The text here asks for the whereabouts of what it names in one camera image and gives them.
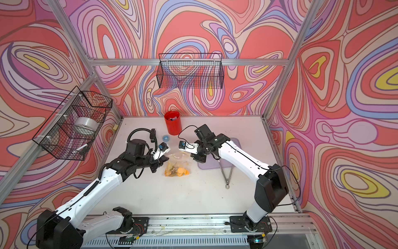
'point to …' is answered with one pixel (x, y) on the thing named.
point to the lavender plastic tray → (212, 163)
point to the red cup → (173, 121)
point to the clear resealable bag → (178, 165)
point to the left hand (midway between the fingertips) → (168, 158)
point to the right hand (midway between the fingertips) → (195, 156)
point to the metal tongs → (227, 180)
